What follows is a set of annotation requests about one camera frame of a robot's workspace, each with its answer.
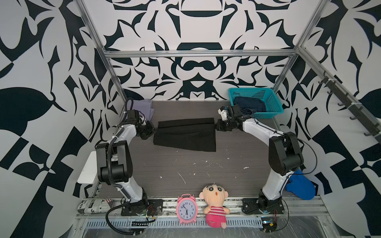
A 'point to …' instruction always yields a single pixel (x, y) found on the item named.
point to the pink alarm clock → (187, 208)
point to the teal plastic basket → (273, 105)
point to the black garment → (191, 134)
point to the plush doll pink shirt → (215, 195)
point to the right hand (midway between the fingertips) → (215, 123)
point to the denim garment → (250, 106)
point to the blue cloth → (301, 186)
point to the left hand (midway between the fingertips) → (154, 127)
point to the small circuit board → (269, 224)
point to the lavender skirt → (144, 105)
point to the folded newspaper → (95, 206)
